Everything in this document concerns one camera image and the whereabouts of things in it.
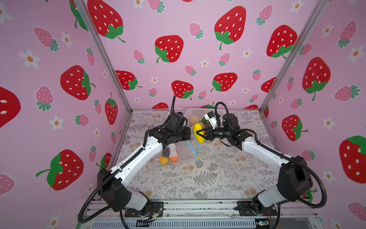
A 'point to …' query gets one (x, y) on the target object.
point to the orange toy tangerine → (174, 158)
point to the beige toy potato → (193, 119)
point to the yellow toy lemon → (163, 160)
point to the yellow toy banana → (197, 127)
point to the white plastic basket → (189, 112)
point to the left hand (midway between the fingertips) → (191, 132)
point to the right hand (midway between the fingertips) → (197, 131)
